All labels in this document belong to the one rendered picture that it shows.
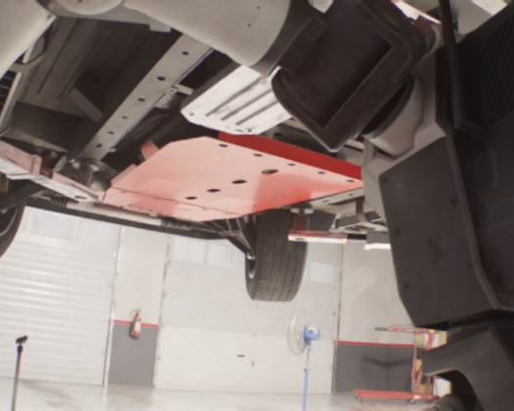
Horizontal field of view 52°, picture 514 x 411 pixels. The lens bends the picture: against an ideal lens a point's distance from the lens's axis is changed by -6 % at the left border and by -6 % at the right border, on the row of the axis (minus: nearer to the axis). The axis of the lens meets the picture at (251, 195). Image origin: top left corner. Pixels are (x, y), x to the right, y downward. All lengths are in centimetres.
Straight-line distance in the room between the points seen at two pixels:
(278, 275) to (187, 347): 814
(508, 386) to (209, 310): 1076
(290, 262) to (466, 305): 238
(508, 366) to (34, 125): 204
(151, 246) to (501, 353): 1030
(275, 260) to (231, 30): 242
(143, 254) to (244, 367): 310
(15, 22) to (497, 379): 53
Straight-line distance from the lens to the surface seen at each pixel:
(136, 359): 1058
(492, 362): 53
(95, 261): 1040
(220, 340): 1133
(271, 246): 289
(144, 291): 1060
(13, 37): 54
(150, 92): 150
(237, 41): 55
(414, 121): 61
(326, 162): 190
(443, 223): 58
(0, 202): 277
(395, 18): 58
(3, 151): 178
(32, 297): 1012
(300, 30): 56
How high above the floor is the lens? 102
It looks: 15 degrees up
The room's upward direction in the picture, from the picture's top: 5 degrees clockwise
